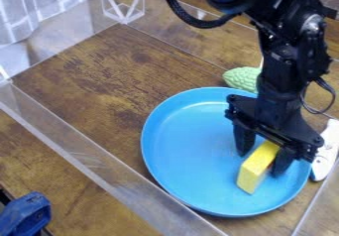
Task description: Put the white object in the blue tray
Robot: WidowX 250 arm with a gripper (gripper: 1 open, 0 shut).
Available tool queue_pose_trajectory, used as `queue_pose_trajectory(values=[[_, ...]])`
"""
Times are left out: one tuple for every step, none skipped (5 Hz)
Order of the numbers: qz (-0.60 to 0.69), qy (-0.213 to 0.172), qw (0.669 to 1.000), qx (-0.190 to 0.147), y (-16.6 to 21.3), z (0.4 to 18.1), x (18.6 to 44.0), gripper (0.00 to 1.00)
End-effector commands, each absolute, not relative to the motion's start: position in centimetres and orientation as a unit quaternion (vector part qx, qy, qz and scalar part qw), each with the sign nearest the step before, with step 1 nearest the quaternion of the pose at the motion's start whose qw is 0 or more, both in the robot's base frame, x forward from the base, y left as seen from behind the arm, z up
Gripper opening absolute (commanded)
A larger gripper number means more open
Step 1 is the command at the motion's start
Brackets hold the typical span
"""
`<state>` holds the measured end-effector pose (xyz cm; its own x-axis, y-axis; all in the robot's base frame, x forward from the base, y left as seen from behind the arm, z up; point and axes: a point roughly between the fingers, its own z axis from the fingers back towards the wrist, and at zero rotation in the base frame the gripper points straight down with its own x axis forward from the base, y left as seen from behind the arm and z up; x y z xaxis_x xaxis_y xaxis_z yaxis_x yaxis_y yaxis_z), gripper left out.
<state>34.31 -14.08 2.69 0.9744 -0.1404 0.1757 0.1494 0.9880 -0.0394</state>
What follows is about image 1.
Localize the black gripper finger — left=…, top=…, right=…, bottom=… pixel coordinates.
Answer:
left=234, top=122, right=255, bottom=157
left=271, top=146, right=295, bottom=177

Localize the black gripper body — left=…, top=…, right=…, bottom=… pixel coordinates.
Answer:
left=226, top=77, right=325, bottom=162

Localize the yellow butter block toy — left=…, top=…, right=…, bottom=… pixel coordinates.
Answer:
left=237, top=141, right=279, bottom=194

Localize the blue round plastic tray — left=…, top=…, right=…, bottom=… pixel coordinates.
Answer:
left=141, top=87, right=311, bottom=217

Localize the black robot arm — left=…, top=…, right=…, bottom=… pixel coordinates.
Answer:
left=207, top=0, right=333, bottom=177

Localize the white fish toy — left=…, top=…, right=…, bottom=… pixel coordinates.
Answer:
left=310, top=119, right=339, bottom=181

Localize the green bitter gourd toy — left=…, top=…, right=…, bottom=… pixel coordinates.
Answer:
left=223, top=66, right=261, bottom=93

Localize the blue clamp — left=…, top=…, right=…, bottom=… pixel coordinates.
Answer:
left=0, top=191, right=52, bottom=236

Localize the black braided cable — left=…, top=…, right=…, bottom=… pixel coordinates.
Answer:
left=158, top=0, right=250, bottom=30

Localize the clear acrylic enclosure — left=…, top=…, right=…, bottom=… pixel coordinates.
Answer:
left=0, top=0, right=339, bottom=236

